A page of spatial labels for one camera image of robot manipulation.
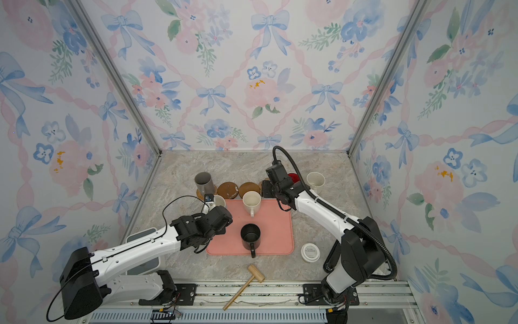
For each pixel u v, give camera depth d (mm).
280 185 641
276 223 910
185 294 746
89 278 408
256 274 777
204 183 925
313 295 732
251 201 930
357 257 425
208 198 693
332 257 795
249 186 1038
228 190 1023
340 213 482
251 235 874
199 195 1012
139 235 832
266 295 759
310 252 781
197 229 562
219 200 799
